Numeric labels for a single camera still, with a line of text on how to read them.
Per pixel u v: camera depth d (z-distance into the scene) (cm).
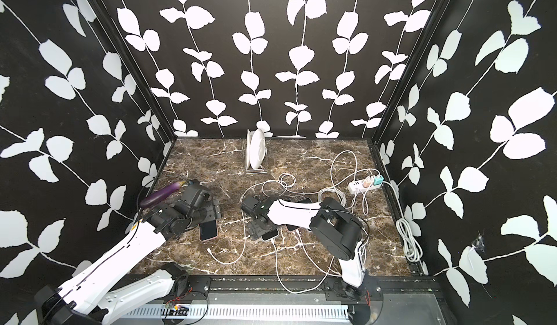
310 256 82
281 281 76
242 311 70
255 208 70
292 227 57
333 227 48
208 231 86
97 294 39
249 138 111
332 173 104
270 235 85
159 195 95
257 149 96
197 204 59
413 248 82
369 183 95
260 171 107
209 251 82
